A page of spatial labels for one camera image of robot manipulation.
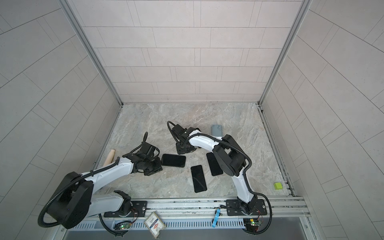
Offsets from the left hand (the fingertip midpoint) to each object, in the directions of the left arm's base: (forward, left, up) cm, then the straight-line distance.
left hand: (167, 166), depth 85 cm
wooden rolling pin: (+4, +34, +3) cm, 34 cm away
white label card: (-27, +1, +3) cm, 27 cm away
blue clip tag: (-26, -26, +3) cm, 37 cm away
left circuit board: (-28, +14, +5) cm, 31 cm away
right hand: (+8, -7, 0) cm, 11 cm away
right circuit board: (-27, -43, +1) cm, 51 cm away
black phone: (-7, -18, 0) cm, 19 cm away
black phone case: (+4, -3, -1) cm, 5 cm away
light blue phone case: (+25, -30, 0) cm, 39 cm away
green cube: (-10, -60, +2) cm, 61 cm away
